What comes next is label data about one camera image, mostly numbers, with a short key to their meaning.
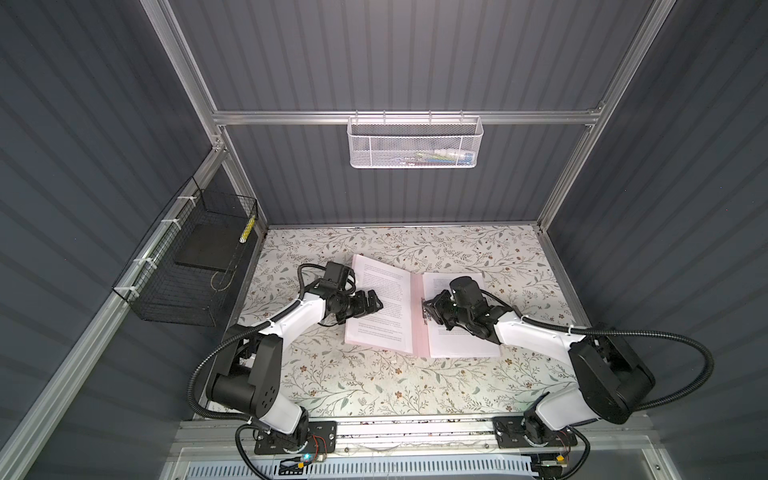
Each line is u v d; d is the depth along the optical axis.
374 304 0.81
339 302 0.72
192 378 0.40
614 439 0.74
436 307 0.78
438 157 0.92
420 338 0.90
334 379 0.83
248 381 0.44
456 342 0.89
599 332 0.49
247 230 0.81
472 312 0.68
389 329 0.87
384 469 0.77
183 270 0.72
